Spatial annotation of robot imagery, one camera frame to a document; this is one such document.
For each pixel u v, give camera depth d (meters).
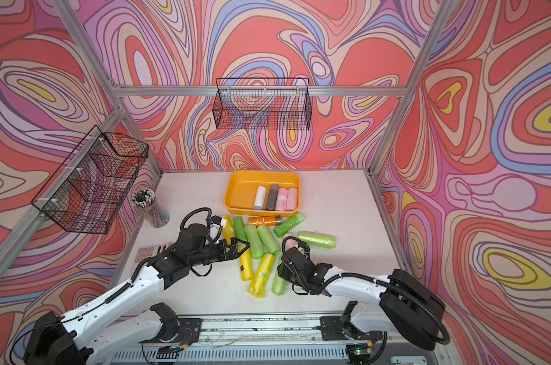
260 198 1.05
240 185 1.15
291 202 1.01
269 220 0.96
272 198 1.05
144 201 0.86
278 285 0.80
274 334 0.74
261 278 0.81
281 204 1.01
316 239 0.91
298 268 0.65
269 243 0.91
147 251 0.90
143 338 0.58
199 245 0.62
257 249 0.88
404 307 0.42
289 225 0.96
